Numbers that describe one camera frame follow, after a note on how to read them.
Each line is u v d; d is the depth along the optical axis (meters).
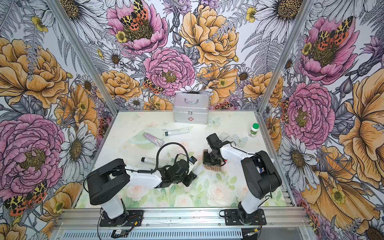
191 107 1.11
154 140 1.05
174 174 0.68
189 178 0.79
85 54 0.89
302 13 0.74
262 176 0.47
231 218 0.74
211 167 0.89
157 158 0.70
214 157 0.78
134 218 0.73
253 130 1.01
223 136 1.08
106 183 0.47
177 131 1.06
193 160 0.79
